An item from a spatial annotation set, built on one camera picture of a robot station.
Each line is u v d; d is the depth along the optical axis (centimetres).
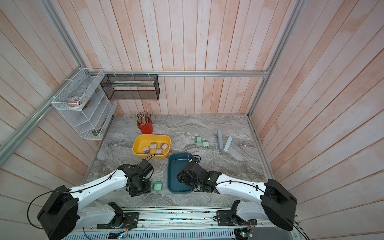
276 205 41
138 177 62
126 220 73
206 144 101
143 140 102
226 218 73
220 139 98
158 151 97
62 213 40
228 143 99
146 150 97
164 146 99
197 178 61
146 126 105
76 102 74
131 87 106
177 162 93
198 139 104
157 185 83
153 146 99
